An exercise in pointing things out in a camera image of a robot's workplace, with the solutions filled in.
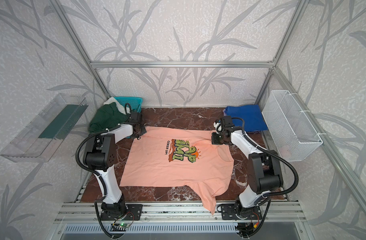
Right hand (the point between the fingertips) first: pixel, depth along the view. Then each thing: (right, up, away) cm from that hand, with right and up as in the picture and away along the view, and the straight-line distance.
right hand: (213, 135), depth 93 cm
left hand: (-49, +5, +11) cm, 50 cm away
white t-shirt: (-70, +19, +23) cm, 76 cm away
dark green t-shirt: (-74, +13, +12) cm, 76 cm away
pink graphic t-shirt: (-33, -14, +1) cm, 36 cm away
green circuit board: (-47, -41, -22) cm, 66 cm away
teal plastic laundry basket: (-57, +23, +21) cm, 65 cm away
